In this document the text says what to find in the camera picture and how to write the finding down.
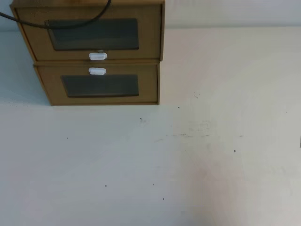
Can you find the white box handle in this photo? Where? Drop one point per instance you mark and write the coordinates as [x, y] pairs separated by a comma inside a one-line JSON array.
[[97, 71], [98, 56]]

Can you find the white upper box handle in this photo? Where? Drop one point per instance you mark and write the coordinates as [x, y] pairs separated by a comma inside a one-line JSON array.
[[98, 56]]

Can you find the white lower box handle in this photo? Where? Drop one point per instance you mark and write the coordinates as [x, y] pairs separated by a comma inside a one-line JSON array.
[[97, 71]]

